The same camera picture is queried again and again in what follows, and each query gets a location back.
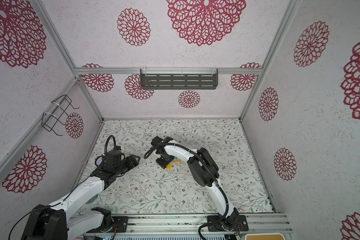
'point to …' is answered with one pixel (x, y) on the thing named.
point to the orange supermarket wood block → (176, 160)
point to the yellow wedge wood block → (169, 166)
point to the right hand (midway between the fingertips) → (164, 161)
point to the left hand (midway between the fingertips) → (137, 162)
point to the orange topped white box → (264, 236)
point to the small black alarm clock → (98, 160)
